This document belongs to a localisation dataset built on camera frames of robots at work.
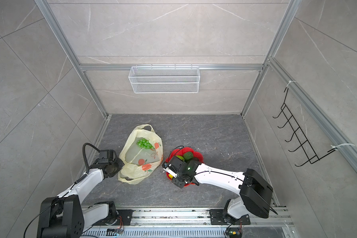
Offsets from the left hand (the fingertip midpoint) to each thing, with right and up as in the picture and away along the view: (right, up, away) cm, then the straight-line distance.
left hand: (120, 160), depth 89 cm
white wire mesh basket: (+25, +54, +11) cm, 61 cm away
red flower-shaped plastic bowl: (+38, +5, +4) cm, 38 cm away
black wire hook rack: (+93, +9, -28) cm, 98 cm away
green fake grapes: (+12, +10, +8) cm, 18 cm away
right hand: (+36, -7, -7) cm, 37 cm away
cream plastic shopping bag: (+9, -2, +3) cm, 10 cm away
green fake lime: (+42, +3, +1) cm, 42 cm away
